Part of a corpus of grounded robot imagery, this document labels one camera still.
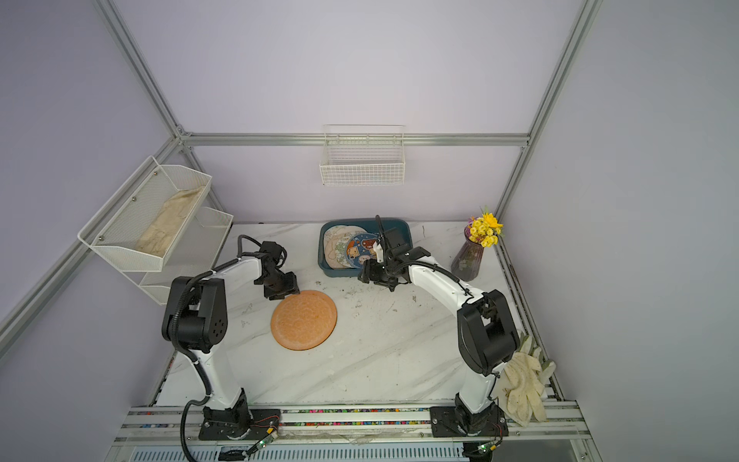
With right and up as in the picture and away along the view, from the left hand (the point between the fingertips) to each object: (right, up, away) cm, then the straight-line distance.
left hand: (292, 296), depth 98 cm
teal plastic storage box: (+40, +26, +13) cm, 49 cm away
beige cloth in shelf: (-30, +21, -21) cm, 42 cm away
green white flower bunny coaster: (+13, +20, +13) cm, 28 cm away
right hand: (+24, +7, -11) cm, 27 cm away
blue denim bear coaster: (+23, +17, +10) cm, 30 cm away
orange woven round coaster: (+5, -7, -5) cm, 10 cm away
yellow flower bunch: (+62, +22, -13) cm, 67 cm away
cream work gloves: (+69, -22, -20) cm, 75 cm away
